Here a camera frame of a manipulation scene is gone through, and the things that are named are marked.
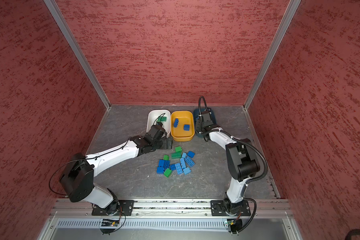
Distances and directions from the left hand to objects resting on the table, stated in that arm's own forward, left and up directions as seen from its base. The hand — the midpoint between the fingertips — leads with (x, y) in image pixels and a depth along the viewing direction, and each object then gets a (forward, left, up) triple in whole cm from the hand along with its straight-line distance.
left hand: (165, 144), depth 87 cm
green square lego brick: (+1, -8, -9) cm, 12 cm away
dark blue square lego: (-12, +3, -10) cm, 16 cm away
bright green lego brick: (-14, -2, -8) cm, 16 cm away
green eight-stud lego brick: (-3, -6, -9) cm, 11 cm away
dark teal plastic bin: (+30, -20, -6) cm, 37 cm away
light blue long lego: (-7, -15, -10) cm, 20 cm away
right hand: (+15, -22, -1) cm, 27 cm away
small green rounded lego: (-5, 0, -8) cm, 9 cm away
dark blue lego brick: (+23, -5, -8) cm, 25 cm away
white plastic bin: (+26, +13, -7) cm, 30 cm away
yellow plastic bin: (+27, -13, -8) cm, 31 cm away
